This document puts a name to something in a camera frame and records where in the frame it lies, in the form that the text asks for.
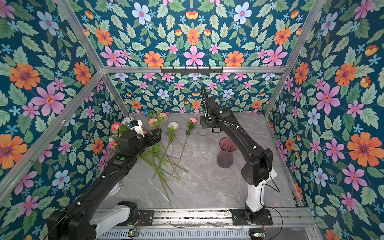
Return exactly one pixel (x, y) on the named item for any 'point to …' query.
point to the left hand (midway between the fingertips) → (157, 130)
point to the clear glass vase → (203, 143)
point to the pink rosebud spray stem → (161, 117)
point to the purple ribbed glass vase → (227, 145)
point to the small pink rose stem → (192, 121)
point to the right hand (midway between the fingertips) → (209, 119)
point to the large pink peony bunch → (158, 166)
